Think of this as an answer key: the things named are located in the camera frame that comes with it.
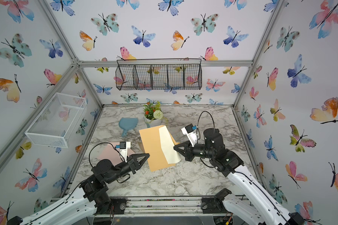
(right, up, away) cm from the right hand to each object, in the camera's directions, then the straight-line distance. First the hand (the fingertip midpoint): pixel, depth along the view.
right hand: (177, 146), depth 64 cm
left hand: (-13, -5, +2) cm, 14 cm away
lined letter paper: (-23, -4, +27) cm, 35 cm away
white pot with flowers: (-15, +15, +30) cm, 37 cm away
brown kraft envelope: (-12, +3, +1) cm, 12 cm away
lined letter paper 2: (-4, 0, 0) cm, 4 cm away
